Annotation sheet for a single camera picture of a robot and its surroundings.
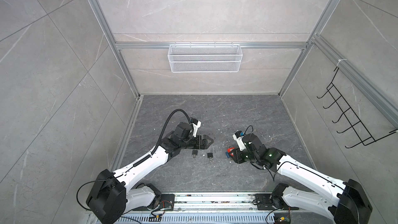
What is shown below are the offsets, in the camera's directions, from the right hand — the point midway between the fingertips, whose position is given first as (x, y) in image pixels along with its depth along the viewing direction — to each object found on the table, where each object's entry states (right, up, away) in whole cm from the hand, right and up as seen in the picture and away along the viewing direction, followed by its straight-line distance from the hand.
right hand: (231, 152), depth 81 cm
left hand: (-13, +8, -3) cm, 15 cm away
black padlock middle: (-11, -4, +7) cm, 14 cm away
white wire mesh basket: (-13, +57, +20) cm, 62 cm away
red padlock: (+1, 0, +10) cm, 10 cm away
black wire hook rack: (+48, +16, -19) cm, 54 cm away
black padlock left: (-20, -3, +9) cm, 22 cm away
